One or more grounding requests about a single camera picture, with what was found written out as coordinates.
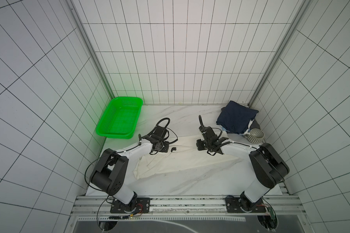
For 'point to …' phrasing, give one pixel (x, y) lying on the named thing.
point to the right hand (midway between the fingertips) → (197, 142)
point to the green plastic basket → (119, 119)
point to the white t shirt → (183, 156)
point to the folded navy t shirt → (236, 118)
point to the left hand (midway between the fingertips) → (163, 150)
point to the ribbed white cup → (256, 136)
